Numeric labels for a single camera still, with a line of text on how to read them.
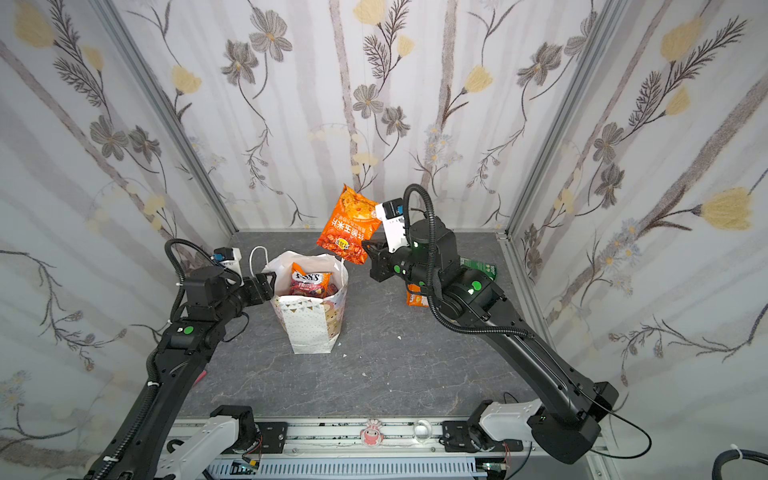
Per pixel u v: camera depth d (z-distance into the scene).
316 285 0.84
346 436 0.76
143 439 0.41
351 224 0.61
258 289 0.66
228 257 0.64
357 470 0.70
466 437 0.74
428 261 0.43
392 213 0.50
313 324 0.78
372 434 0.72
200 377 0.50
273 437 0.73
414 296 0.98
